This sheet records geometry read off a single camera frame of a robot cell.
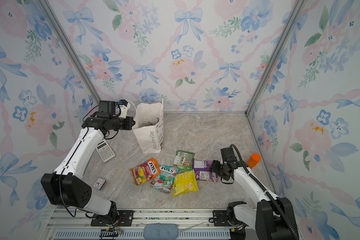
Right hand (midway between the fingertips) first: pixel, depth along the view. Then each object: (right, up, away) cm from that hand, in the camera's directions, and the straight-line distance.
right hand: (214, 169), depth 87 cm
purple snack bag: (-7, 0, +1) cm, 7 cm away
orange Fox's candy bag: (-40, -1, -1) cm, 40 cm away
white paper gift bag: (-36, +25, -9) cm, 45 cm away
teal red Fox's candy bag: (-29, -5, -5) cm, 30 cm away
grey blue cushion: (-28, -23, -19) cm, 41 cm away
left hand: (-44, +28, -7) cm, 53 cm away
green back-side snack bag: (-17, +3, +6) cm, 19 cm away
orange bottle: (+22, +6, -3) cm, 23 cm away
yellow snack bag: (-17, -6, -5) cm, 19 cm away
